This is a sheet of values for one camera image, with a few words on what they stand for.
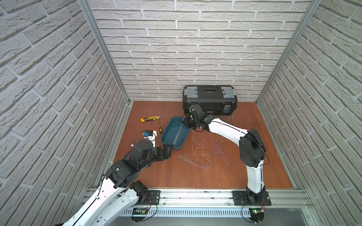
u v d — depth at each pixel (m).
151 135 0.60
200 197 0.76
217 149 0.92
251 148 0.51
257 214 0.70
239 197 0.74
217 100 0.98
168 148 0.61
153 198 0.74
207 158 0.89
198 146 0.95
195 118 0.71
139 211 0.73
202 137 0.98
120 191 0.45
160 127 1.03
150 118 1.07
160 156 0.59
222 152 0.92
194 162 0.87
